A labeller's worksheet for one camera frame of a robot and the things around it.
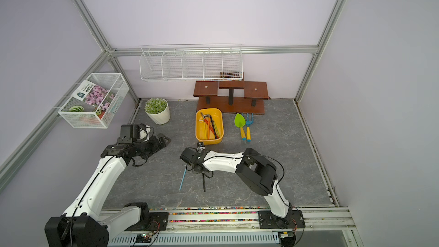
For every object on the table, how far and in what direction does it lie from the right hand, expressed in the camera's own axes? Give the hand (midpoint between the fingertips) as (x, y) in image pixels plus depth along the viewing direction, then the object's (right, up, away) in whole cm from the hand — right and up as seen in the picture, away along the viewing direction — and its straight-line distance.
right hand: (200, 165), depth 90 cm
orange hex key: (+3, +16, +13) cm, 20 cm away
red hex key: (+3, +21, +15) cm, 26 cm away
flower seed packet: (-44, +35, -15) cm, 59 cm away
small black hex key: (+2, -7, -6) cm, 9 cm away
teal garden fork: (+28, +21, +18) cm, 39 cm away
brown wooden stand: (+18, +39, +22) cm, 49 cm away
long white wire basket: (+10, +59, +11) cm, 61 cm away
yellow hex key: (+1, +20, +15) cm, 25 cm away
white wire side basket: (-48, +28, -19) cm, 59 cm away
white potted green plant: (-26, +30, +9) cm, 41 cm away
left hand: (-15, +13, -10) cm, 23 cm away
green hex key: (+8, +18, +13) cm, 24 cm away
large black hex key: (+6, +19, +14) cm, 25 cm away
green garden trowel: (+22, +23, +19) cm, 37 cm away
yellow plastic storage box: (+8, +27, +18) cm, 33 cm away
